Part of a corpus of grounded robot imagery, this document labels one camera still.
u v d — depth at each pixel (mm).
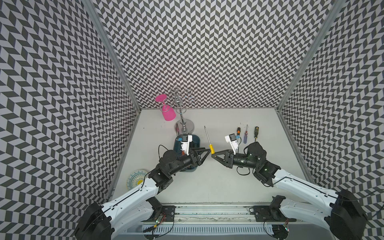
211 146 690
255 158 564
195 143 970
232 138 646
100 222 393
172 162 546
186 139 644
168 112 959
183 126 1054
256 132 1019
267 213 722
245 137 1008
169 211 734
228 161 622
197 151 630
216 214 749
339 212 392
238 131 1042
